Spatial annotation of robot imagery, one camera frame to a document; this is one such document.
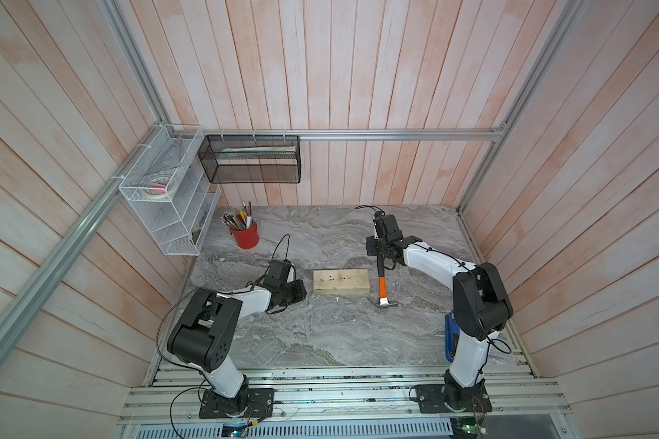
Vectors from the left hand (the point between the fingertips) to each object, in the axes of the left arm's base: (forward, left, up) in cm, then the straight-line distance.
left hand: (306, 295), depth 94 cm
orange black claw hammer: (-3, -26, +3) cm, 26 cm away
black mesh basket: (+45, +22, +25) cm, 56 cm away
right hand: (+17, -24, +9) cm, 31 cm away
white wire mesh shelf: (+8, +36, +28) cm, 46 cm away
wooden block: (+4, -16, +3) cm, 16 cm away
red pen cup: (+24, +25, +3) cm, 34 cm away
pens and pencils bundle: (+26, +26, +10) cm, 38 cm away
